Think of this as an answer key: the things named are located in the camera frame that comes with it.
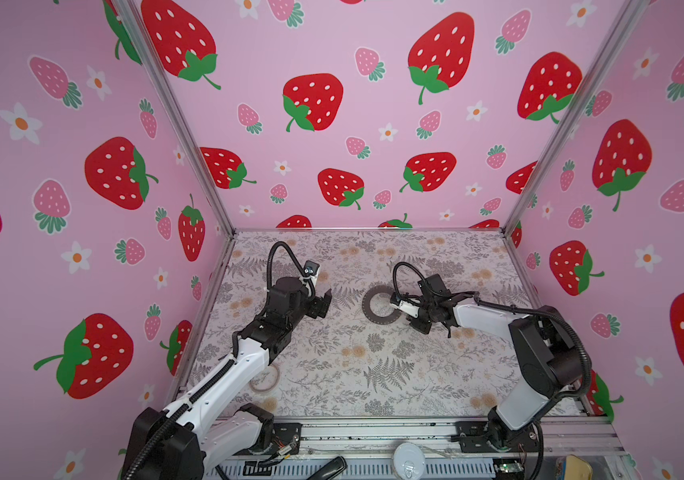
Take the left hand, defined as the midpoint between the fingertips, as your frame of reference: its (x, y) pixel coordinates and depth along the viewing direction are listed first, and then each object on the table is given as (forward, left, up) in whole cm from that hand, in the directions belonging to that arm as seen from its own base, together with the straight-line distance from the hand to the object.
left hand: (314, 282), depth 81 cm
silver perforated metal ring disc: (+4, -15, -18) cm, 24 cm away
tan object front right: (-41, -62, -15) cm, 76 cm away
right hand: (+1, -30, -18) cm, 35 cm away
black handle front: (-41, -6, -16) cm, 44 cm away
